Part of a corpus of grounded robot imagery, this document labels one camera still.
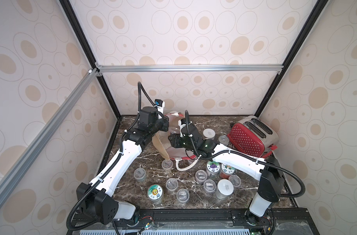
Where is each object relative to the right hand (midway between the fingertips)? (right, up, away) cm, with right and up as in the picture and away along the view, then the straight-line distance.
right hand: (176, 134), depth 79 cm
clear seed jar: (+31, -4, +17) cm, 36 cm away
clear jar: (-3, -27, 0) cm, 27 cm away
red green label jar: (+28, -20, +2) cm, 34 cm away
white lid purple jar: (+25, -28, -5) cm, 37 cm away
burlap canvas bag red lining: (+4, -12, -6) cm, 14 cm away
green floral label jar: (-21, -23, +4) cm, 31 cm away
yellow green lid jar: (-11, -30, -5) cm, 32 cm away
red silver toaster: (+45, -1, +6) cm, 45 cm away
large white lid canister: (+21, 0, +18) cm, 27 cm away
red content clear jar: (+14, -24, +3) cm, 28 cm away
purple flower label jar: (+21, -19, +4) cm, 29 cm away
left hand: (-3, +10, -5) cm, 12 cm away
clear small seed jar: (+33, -25, +2) cm, 41 cm away
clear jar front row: (+18, -28, 0) cm, 33 cm away
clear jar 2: (+3, -32, -3) cm, 32 cm away
